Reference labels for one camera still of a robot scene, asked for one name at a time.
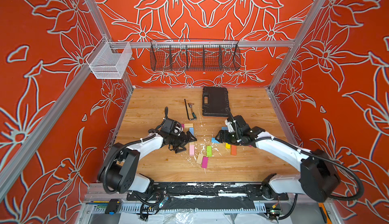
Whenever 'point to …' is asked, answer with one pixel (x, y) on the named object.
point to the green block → (209, 151)
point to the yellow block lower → (228, 146)
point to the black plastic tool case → (215, 102)
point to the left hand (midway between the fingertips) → (192, 142)
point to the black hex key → (195, 119)
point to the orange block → (233, 150)
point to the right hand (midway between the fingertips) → (219, 136)
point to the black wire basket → (190, 54)
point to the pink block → (191, 150)
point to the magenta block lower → (204, 162)
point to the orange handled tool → (325, 215)
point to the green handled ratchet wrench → (194, 116)
